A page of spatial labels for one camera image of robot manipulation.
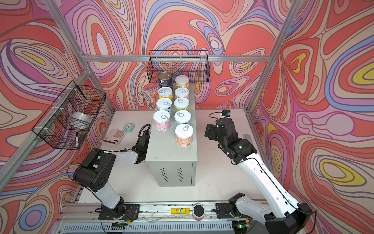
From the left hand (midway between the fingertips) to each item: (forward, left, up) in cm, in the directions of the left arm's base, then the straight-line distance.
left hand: (157, 143), depth 98 cm
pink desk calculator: (+6, +32, 0) cm, 32 cm away
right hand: (-8, -35, +25) cm, 44 cm away
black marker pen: (-13, +35, +23) cm, 44 cm away
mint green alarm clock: (+13, +23, +1) cm, 27 cm away
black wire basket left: (-7, +38, +31) cm, 49 cm away
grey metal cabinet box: (-16, -9, +1) cm, 18 cm away
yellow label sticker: (-40, -17, +1) cm, 43 cm away
